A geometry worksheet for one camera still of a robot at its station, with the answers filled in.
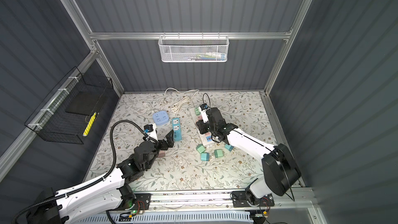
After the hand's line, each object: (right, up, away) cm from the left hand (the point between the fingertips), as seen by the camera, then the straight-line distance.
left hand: (165, 132), depth 77 cm
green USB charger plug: (+15, +10, +24) cm, 30 cm away
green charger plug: (+18, -11, +12) cm, 24 cm away
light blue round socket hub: (-9, +6, +25) cm, 27 cm away
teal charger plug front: (+20, -16, +9) cm, 27 cm away
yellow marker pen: (-32, +5, -8) cm, 34 cm away
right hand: (+18, +4, +8) cm, 20 cm away
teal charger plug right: (+34, -11, +12) cm, 38 cm away
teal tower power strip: (+3, -2, +20) cm, 20 cm away
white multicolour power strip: (+21, -7, +15) cm, 27 cm away
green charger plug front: (+28, -14, +10) cm, 32 cm away
